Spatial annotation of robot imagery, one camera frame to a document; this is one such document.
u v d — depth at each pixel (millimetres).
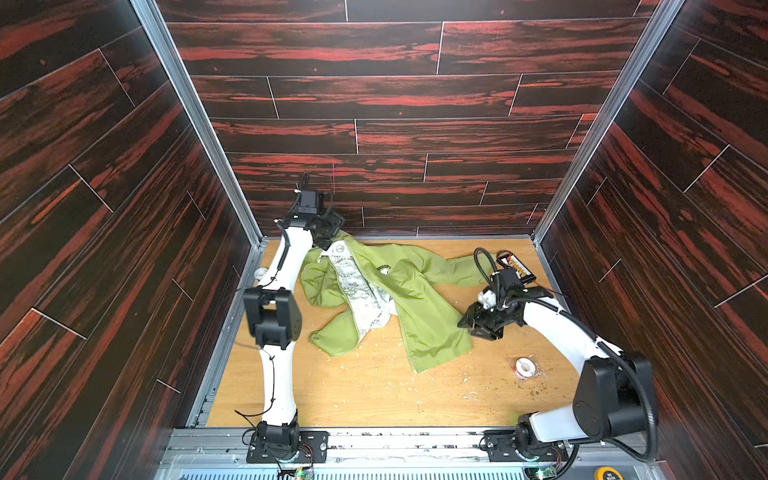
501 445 734
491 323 734
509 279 700
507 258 1113
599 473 690
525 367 860
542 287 637
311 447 733
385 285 986
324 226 822
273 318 565
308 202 748
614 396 424
